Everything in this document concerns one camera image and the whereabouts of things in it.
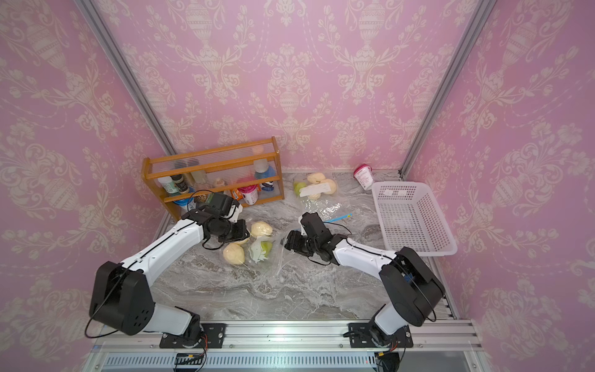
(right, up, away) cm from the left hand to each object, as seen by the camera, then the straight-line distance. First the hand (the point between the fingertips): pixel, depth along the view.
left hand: (250, 235), depth 86 cm
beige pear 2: (-6, -6, 0) cm, 9 cm away
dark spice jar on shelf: (-28, +19, +4) cm, 34 cm away
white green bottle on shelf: (-32, +19, +4) cm, 37 cm away
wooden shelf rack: (-7, +26, +27) cm, 38 cm away
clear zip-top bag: (+5, -6, 0) cm, 8 cm away
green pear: (+5, -4, +3) cm, 8 cm away
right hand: (+13, -3, -1) cm, 14 cm away
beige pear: (+3, +1, +7) cm, 8 cm away
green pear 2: (+17, +18, +21) cm, 33 cm away
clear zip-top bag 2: (+33, +10, +11) cm, 36 cm away
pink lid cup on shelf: (-3, +15, +14) cm, 21 cm away
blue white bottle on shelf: (+2, +26, +14) cm, 29 cm away
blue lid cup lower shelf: (-29, +11, +11) cm, 33 cm away
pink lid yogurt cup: (+49, +25, +27) cm, 61 cm away
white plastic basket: (+67, +5, +17) cm, 70 cm away
